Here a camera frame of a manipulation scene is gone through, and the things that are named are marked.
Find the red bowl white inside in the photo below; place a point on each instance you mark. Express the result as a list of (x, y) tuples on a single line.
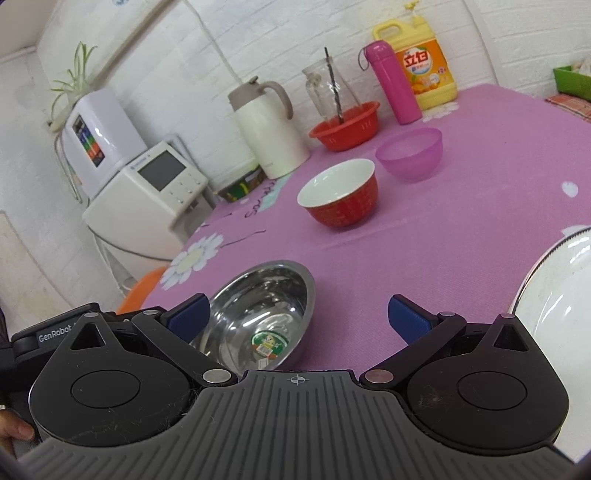
[(341, 212)]

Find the purple floral tablecloth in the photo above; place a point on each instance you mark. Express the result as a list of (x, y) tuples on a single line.
[(415, 240)]

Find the purple plastic bowl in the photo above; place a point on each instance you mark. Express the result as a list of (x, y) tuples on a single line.
[(411, 157)]

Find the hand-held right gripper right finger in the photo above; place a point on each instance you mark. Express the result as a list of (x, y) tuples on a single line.
[(408, 318)]

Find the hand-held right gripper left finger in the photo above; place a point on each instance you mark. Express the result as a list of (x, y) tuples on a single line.
[(187, 318)]

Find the green potted plant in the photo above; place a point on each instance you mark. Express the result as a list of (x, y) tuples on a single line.
[(76, 83)]

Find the white water purifier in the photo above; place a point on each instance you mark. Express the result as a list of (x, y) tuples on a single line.
[(106, 124)]

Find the red plastic basket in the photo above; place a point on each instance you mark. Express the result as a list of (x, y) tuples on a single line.
[(355, 134)]

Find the person's left hand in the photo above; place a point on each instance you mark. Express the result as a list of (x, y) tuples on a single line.
[(16, 427)]

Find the yellow detergent bottle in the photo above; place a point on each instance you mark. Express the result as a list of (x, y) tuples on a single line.
[(429, 69)]

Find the pink thermos bottle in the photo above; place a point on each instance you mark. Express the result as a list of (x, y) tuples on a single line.
[(397, 83)]

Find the stainless steel bowl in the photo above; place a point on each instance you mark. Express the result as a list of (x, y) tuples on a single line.
[(258, 304)]

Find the green plastic box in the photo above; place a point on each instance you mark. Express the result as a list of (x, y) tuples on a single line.
[(572, 85)]

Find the dark stirring stick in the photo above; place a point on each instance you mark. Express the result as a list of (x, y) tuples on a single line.
[(333, 78)]

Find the plaid cushion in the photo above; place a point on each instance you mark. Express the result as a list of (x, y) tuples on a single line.
[(572, 107)]

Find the white water dispenser with screen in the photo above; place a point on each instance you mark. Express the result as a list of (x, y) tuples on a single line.
[(134, 212)]

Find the white thermos jug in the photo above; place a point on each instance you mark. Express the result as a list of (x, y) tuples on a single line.
[(268, 134)]

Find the white gold-rimmed plate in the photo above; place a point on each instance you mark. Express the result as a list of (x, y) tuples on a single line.
[(563, 314)]

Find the orange stool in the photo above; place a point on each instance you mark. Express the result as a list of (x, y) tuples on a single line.
[(143, 286)]

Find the glass pitcher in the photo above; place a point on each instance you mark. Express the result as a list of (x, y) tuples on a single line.
[(318, 87)]

